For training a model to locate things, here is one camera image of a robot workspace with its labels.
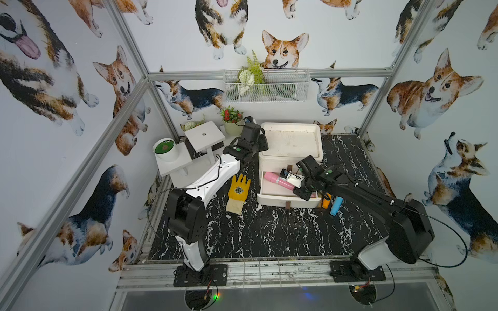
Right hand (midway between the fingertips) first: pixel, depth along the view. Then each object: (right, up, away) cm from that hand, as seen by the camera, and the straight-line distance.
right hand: (296, 184), depth 85 cm
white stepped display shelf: (-40, +21, +6) cm, 46 cm away
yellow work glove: (-27, -6, +10) cm, 29 cm away
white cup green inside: (-57, +15, 0) cm, 59 cm away
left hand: (-12, +20, +1) cm, 24 cm away
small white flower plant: (-54, +30, +21) cm, 65 cm away
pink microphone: (-10, +3, 0) cm, 10 cm away
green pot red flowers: (-29, +29, +10) cm, 42 cm away
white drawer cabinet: (-6, +17, +1) cm, 18 cm away
